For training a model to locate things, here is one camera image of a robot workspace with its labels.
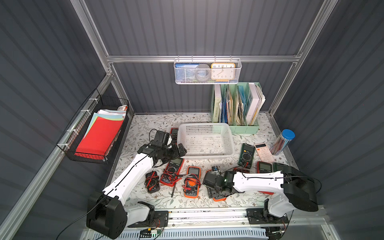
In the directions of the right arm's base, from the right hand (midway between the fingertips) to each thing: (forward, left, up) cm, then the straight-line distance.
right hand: (216, 190), depth 82 cm
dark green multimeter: (+21, -21, +1) cm, 30 cm away
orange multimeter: (+3, +13, +4) cm, 14 cm away
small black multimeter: (+3, +36, +2) cm, 36 cm away
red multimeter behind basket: (+38, +27, +3) cm, 47 cm away
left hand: (+15, +20, +14) cm, 29 cm away
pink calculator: (+24, -33, 0) cm, 40 cm away
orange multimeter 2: (+6, +1, +12) cm, 13 cm away
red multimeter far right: (+12, -29, +3) cm, 32 cm away
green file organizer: (+46, -16, +22) cm, 54 cm away
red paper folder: (+15, +57, +29) cm, 66 cm away
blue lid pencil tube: (+23, -39, +14) cm, 47 cm away
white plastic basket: (+35, +5, -2) cm, 35 cm away
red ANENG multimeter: (+9, +25, +2) cm, 27 cm away
